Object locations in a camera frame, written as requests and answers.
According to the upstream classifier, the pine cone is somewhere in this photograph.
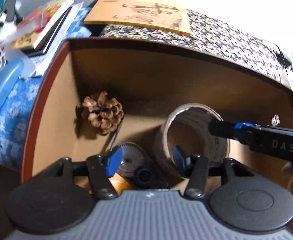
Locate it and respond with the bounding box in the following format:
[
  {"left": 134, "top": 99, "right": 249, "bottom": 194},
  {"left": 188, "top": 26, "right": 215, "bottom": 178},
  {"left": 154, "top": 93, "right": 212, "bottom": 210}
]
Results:
[{"left": 75, "top": 91, "right": 124, "bottom": 135}]

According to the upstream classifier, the orange tape measure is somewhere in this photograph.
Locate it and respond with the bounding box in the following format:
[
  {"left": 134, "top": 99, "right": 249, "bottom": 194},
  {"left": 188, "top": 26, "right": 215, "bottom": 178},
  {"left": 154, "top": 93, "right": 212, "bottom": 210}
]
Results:
[{"left": 88, "top": 172, "right": 134, "bottom": 196}]

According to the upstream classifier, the blue correction tape dispenser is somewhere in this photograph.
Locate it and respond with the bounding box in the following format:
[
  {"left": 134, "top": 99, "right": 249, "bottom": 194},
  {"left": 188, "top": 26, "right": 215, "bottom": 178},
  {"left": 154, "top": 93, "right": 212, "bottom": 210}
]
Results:
[{"left": 117, "top": 142, "right": 170, "bottom": 190}]

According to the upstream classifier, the blue glasses case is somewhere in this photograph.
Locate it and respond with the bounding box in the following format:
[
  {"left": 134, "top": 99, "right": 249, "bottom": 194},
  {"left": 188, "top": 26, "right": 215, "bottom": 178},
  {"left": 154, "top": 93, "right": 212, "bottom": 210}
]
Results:
[{"left": 0, "top": 57, "right": 24, "bottom": 109}]

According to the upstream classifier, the stack of books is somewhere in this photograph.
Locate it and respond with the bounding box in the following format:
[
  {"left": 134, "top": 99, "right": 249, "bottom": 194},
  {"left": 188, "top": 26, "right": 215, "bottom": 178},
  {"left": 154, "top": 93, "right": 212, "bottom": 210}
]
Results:
[{"left": 10, "top": 0, "right": 85, "bottom": 77}]

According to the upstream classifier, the blue checkered cloth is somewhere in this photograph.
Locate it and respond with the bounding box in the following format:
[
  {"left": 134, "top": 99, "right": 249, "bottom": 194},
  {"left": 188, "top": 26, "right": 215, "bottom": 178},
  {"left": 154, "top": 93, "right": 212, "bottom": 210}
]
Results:
[{"left": 0, "top": 3, "right": 91, "bottom": 170}]

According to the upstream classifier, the white panda toy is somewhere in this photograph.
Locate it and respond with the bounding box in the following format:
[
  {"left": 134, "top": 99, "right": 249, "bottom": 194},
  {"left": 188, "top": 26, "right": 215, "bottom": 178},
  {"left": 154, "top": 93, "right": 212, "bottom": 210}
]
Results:
[{"left": 0, "top": 0, "right": 23, "bottom": 30}]

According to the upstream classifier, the brown cardboard box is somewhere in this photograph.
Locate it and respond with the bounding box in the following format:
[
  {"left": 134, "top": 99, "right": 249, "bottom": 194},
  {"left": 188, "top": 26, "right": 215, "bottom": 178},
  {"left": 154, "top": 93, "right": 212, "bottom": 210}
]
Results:
[{"left": 21, "top": 37, "right": 293, "bottom": 181}]

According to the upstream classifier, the yellow calligraphy book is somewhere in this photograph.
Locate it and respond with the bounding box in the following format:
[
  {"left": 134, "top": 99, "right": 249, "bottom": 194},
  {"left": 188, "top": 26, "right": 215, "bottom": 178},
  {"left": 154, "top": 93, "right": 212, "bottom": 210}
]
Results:
[{"left": 84, "top": 0, "right": 192, "bottom": 36}]

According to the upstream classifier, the patterned floral table cloth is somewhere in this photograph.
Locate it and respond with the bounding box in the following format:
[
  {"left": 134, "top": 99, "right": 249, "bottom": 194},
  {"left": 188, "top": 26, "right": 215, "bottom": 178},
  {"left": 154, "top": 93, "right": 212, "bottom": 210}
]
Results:
[{"left": 100, "top": 10, "right": 293, "bottom": 83}]

